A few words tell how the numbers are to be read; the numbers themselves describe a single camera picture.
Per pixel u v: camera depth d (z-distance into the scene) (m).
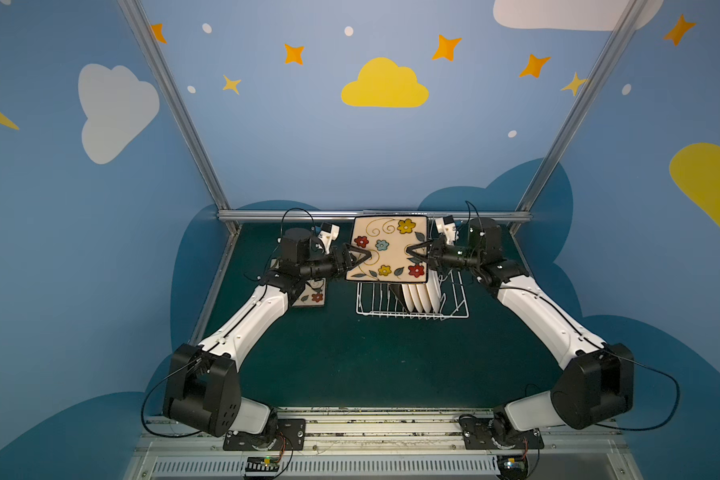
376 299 0.93
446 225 0.75
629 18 0.70
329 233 0.74
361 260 0.72
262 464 0.73
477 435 0.74
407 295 0.86
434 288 0.88
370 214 1.16
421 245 0.75
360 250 0.73
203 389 0.41
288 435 0.74
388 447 0.74
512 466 0.73
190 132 0.91
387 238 0.80
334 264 0.69
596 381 0.42
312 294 1.00
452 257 0.68
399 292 0.86
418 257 0.73
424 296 0.86
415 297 0.86
